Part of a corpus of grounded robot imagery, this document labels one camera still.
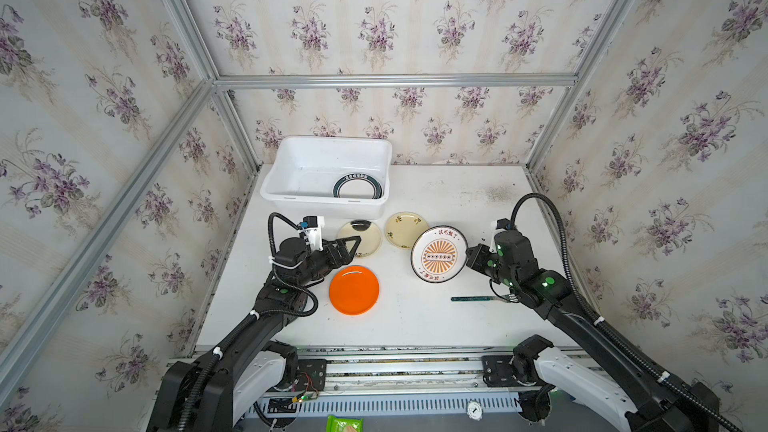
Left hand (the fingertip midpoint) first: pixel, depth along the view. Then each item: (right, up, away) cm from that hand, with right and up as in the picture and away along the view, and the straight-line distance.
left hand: (351, 238), depth 80 cm
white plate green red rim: (-1, +15, +32) cm, 35 cm away
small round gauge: (+30, -39, -11) cm, 51 cm away
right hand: (+30, -3, -1) cm, 30 cm away
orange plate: (0, -17, +8) cm, 19 cm away
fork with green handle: (+36, -18, +5) cm, 41 cm away
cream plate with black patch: (+4, -3, +19) cm, 20 cm away
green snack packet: (-2, -40, -13) cm, 42 cm away
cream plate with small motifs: (+15, 0, +22) cm, 27 cm away
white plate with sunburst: (+24, -5, +5) cm, 25 cm away
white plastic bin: (-23, +22, +39) cm, 50 cm away
